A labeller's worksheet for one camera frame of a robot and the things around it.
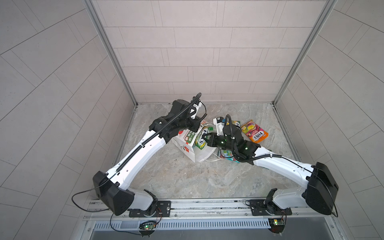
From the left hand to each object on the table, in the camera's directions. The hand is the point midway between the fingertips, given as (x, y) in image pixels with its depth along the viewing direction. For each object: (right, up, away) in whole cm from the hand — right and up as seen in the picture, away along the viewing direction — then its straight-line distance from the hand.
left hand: (203, 117), depth 71 cm
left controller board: (-24, -47, -7) cm, 53 cm away
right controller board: (+34, -50, -3) cm, 60 cm away
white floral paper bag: (-9, -12, +6) cm, 16 cm away
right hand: (-1, -10, +3) cm, 11 cm away
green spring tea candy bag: (+24, -5, +31) cm, 40 cm away
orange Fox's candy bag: (+34, -10, +26) cm, 44 cm away
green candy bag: (-2, -12, +2) cm, 12 cm away
